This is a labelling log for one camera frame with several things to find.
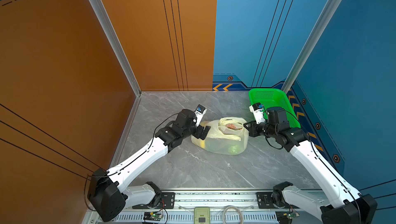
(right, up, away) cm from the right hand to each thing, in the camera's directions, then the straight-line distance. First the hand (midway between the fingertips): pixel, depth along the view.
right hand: (243, 124), depth 76 cm
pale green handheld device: (-21, -40, -8) cm, 45 cm away
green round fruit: (-4, -14, +6) cm, 15 cm away
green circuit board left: (-44, -42, -5) cm, 61 cm away
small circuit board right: (+20, -41, -6) cm, 46 cm away
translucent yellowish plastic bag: (-8, -5, 0) cm, 10 cm away
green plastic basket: (+28, +15, +35) cm, 48 cm away
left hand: (-20, +2, +2) cm, 20 cm away
